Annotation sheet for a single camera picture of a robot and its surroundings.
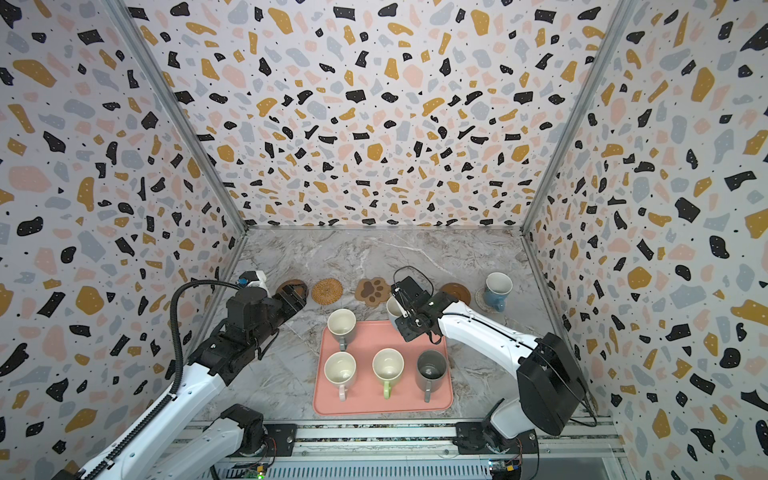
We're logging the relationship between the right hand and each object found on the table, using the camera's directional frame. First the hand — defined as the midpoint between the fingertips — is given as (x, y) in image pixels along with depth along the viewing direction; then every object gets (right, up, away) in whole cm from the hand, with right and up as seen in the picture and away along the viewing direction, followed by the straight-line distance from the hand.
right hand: (404, 319), depth 84 cm
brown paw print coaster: (-11, +5, +19) cm, 22 cm away
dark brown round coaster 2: (+19, +6, +19) cm, 27 cm away
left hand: (-27, +10, -8) cm, 30 cm away
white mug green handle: (-5, -13, 0) cm, 13 cm away
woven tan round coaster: (-27, +5, +19) cm, 33 cm away
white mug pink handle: (-18, -14, -1) cm, 23 cm away
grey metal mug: (+7, -13, -1) cm, 15 cm away
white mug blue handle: (-3, +2, -1) cm, 4 cm away
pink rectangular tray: (-11, -19, -3) cm, 22 cm away
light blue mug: (+30, +7, +11) cm, 33 cm away
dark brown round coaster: (-26, +10, -9) cm, 30 cm away
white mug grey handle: (-19, -3, +6) cm, 20 cm away
